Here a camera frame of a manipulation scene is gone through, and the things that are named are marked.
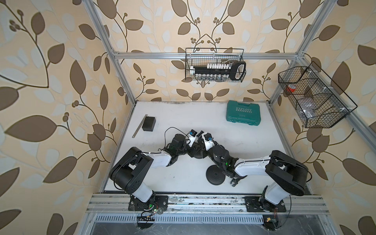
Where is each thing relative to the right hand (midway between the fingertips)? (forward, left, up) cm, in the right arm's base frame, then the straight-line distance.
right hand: (199, 140), depth 84 cm
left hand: (+1, +1, -4) cm, 4 cm away
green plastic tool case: (+26, -37, -9) cm, 46 cm away
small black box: (+21, +35, -10) cm, 42 cm away
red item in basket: (+24, -57, +17) cm, 64 cm away
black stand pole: (-20, -19, -10) cm, 29 cm away
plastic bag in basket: (+5, -56, +19) cm, 59 cm away
